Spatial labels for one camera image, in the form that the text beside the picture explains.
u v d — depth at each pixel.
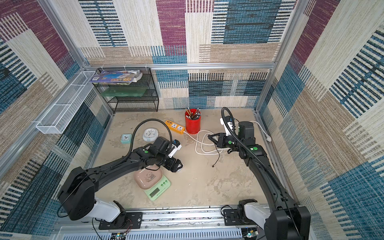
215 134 0.72
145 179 0.83
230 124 0.69
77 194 0.42
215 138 0.74
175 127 1.05
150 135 1.03
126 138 1.02
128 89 1.03
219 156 0.97
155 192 0.80
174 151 0.75
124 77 0.83
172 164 0.73
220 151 0.97
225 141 0.66
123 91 0.97
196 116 0.96
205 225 0.73
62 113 0.73
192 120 0.98
